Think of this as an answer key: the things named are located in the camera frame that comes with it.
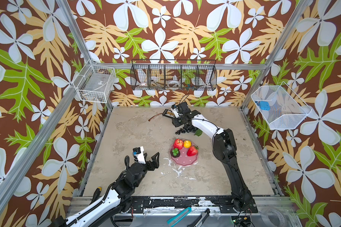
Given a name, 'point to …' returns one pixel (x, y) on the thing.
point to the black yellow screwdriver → (96, 194)
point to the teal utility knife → (179, 217)
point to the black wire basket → (174, 74)
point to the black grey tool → (199, 221)
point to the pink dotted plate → (183, 159)
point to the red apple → (178, 144)
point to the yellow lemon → (187, 144)
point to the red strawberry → (192, 151)
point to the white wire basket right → (286, 110)
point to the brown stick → (155, 115)
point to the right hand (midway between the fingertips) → (174, 120)
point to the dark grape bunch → (187, 128)
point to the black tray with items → (168, 113)
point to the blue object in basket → (264, 105)
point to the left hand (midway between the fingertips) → (154, 152)
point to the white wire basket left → (95, 82)
